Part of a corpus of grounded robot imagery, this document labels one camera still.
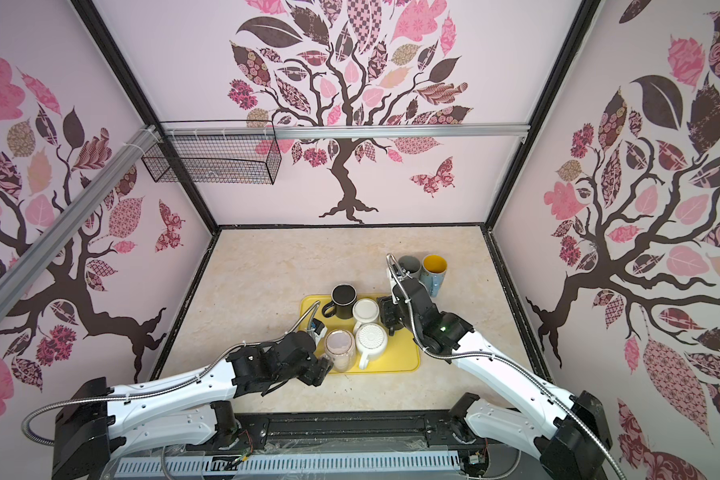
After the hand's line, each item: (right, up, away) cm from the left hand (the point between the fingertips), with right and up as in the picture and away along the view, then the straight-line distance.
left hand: (320, 365), depth 79 cm
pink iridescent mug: (+6, +6, -1) cm, 8 cm away
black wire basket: (-36, +63, +16) cm, 75 cm away
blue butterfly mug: (+34, +24, +14) cm, 43 cm away
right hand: (+18, +19, -1) cm, 26 cm away
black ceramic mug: (+6, +17, +9) cm, 20 cm away
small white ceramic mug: (+12, +13, +9) cm, 20 cm away
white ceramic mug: (+14, +6, +2) cm, 15 cm away
